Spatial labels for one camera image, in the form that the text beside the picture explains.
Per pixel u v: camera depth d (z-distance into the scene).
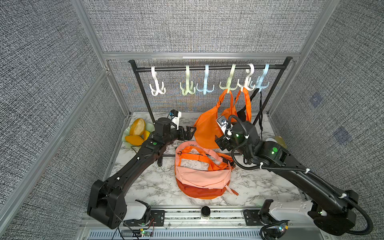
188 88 0.66
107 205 0.40
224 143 0.58
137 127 1.00
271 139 0.98
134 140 0.97
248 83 0.68
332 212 0.39
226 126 0.53
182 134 0.68
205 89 0.65
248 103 0.69
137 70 0.58
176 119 0.70
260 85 0.67
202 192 0.76
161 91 0.66
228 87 0.67
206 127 0.80
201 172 0.84
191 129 0.70
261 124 0.76
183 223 0.73
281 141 0.98
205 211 0.68
